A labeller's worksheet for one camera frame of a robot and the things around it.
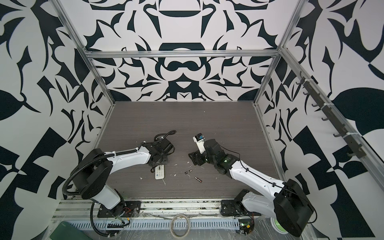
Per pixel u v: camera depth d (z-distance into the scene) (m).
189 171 0.86
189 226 0.69
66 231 0.69
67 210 0.76
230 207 0.74
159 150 0.70
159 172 0.84
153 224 0.71
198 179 0.83
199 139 0.71
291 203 0.41
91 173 0.45
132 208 0.75
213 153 0.62
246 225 0.71
